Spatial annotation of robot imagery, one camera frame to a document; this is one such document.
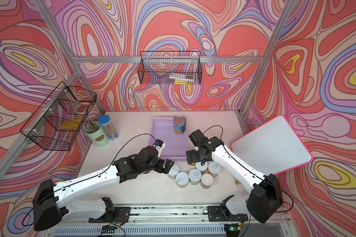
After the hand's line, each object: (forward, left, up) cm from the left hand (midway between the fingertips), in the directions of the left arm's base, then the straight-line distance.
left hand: (169, 161), depth 75 cm
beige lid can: (-6, -20, -10) cm, 23 cm away
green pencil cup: (+20, +46, -2) cm, 50 cm away
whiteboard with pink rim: (+8, -57, +2) cm, 58 cm away
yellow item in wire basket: (+12, +49, +15) cm, 52 cm away
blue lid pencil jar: (+26, +40, +3) cm, 48 cm away
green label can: (-4, -14, -11) cm, 18 cm away
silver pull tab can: (+2, -18, -10) cm, 21 cm away
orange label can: (-5, -7, -11) cm, 14 cm away
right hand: (+2, -16, -4) cm, 17 cm away
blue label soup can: (+30, -5, -5) cm, 31 cm away
